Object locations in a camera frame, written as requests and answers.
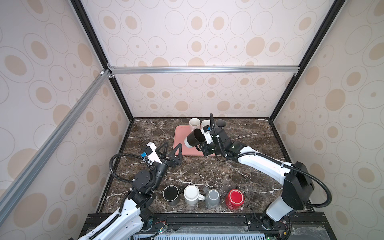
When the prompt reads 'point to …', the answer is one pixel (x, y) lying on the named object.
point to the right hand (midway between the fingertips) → (200, 145)
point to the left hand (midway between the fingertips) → (178, 144)
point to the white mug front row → (192, 195)
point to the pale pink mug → (194, 123)
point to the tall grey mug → (220, 123)
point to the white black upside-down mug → (195, 137)
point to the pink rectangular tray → (180, 132)
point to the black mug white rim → (171, 194)
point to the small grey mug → (212, 198)
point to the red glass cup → (235, 199)
